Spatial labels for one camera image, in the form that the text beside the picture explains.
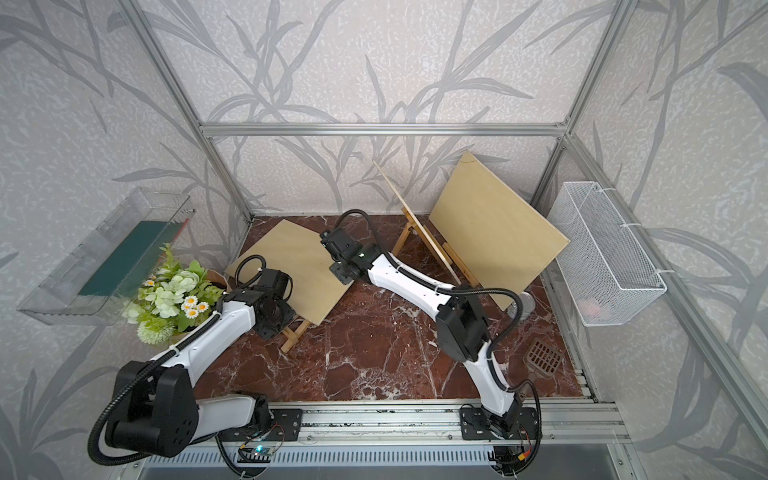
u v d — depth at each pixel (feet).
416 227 2.48
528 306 2.96
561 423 2.47
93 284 2.05
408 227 2.99
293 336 2.77
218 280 2.67
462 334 1.70
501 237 2.84
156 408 1.33
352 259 2.07
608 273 2.00
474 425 2.38
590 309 2.37
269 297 2.19
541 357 2.71
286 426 2.41
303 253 3.77
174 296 2.07
